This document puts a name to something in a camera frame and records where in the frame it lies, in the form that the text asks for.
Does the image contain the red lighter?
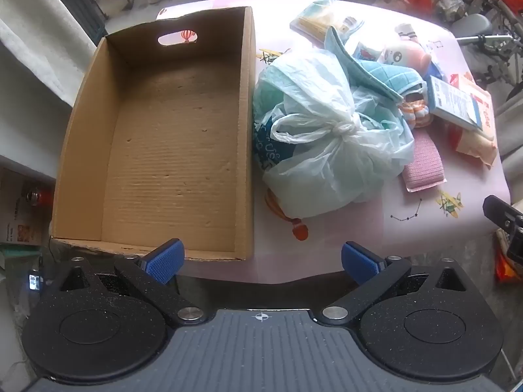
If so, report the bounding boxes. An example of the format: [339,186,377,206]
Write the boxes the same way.
[26,188,54,205]

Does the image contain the orange plastic bag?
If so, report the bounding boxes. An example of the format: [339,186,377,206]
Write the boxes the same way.
[494,229,523,286]

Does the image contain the white fabric sheet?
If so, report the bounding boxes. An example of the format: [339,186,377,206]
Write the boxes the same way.
[0,0,98,109]

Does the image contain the orange striped white socks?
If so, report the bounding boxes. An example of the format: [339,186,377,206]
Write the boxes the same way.
[398,92,434,129]

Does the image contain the red and cream packet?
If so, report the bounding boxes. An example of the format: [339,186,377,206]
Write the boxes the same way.
[445,71,498,168]

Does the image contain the pink plush toy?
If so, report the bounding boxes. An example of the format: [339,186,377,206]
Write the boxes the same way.
[378,23,434,76]

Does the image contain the blue and white wipes pack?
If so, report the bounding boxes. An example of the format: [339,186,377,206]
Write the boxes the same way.
[426,74,483,131]

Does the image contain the small white tissue pack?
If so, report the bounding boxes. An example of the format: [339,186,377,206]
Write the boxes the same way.
[352,42,385,64]

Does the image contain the clear bag of cotton swabs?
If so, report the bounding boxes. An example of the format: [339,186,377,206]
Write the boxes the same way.
[289,0,365,45]

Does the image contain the white and teal plastic bag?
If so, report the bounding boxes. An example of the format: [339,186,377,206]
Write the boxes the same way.
[252,48,415,219]

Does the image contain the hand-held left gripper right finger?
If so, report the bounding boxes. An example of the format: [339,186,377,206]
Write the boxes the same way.
[319,241,468,327]

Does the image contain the pink printed tablecloth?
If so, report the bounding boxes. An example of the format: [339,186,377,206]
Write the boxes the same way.
[155,0,511,286]

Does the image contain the green flat box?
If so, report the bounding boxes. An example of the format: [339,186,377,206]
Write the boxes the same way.
[0,242,42,271]

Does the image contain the cardboard box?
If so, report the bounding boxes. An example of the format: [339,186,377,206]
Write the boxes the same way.
[49,6,257,262]

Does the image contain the printed cardboard carton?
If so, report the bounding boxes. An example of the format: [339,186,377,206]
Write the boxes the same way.
[0,167,55,246]

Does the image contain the light blue cloth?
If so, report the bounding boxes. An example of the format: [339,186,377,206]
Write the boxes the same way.
[325,25,428,103]

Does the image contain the white shelf board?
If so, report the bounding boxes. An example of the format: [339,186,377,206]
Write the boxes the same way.
[0,43,75,180]

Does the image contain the black bicycle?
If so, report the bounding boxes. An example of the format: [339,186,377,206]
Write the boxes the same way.
[421,0,523,88]

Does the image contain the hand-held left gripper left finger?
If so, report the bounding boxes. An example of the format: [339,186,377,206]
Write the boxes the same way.
[57,238,207,327]

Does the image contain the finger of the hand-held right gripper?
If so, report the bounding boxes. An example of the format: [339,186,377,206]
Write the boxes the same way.
[483,195,523,264]

